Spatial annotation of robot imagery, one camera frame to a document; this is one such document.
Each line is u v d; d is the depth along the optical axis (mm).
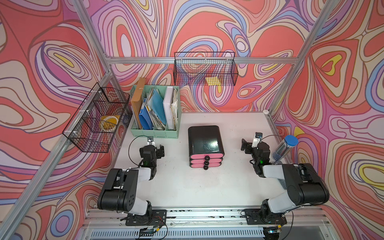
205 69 966
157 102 933
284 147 834
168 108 911
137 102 806
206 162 822
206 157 784
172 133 1019
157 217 721
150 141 788
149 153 704
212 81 908
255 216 732
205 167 867
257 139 799
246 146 828
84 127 693
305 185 455
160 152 878
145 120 930
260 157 718
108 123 700
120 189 433
